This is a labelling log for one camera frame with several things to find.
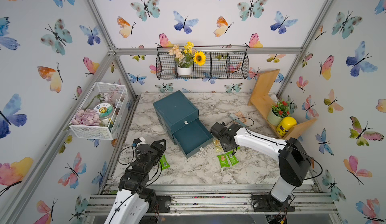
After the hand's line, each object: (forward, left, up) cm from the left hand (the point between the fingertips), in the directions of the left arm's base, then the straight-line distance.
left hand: (166, 140), depth 77 cm
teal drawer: (+8, -13, -10) cm, 18 cm away
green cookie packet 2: (-5, +3, -16) cm, 18 cm away
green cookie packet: (-5, -30, -16) cm, 35 cm away
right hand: (+2, -35, -9) cm, 37 cm away
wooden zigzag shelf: (+34, -61, -10) cm, 70 cm away
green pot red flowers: (+17, -64, +3) cm, 66 cm away
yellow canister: (+8, -64, 0) cm, 65 cm away
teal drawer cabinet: (+10, -7, +5) cm, 13 cm away
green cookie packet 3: (-5, -36, -16) cm, 40 cm away
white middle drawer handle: (+10, -10, +2) cm, 14 cm away
